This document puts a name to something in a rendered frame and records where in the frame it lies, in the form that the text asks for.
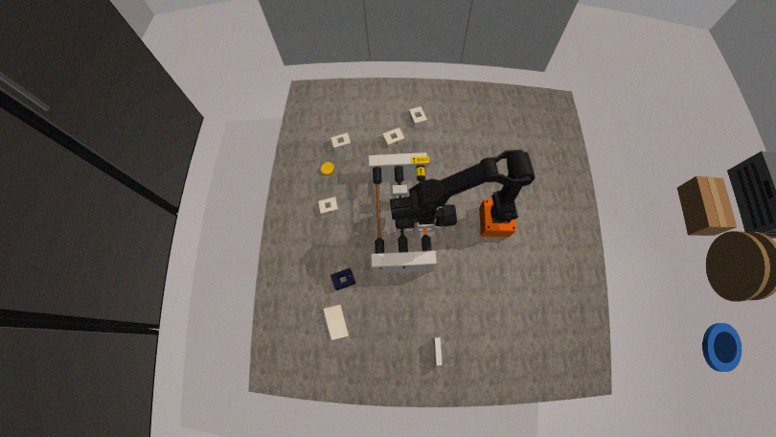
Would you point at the white square block with red mark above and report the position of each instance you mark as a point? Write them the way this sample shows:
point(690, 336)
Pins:
point(341, 142)

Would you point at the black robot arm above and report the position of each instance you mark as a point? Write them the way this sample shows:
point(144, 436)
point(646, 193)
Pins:
point(428, 195)

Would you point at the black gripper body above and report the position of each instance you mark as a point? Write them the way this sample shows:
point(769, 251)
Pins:
point(447, 214)

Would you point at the yellow short cylinder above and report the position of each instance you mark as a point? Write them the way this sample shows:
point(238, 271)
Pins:
point(328, 169)

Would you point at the white square block with dark centre hole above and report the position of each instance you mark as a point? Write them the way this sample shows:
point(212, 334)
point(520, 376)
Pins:
point(417, 117)

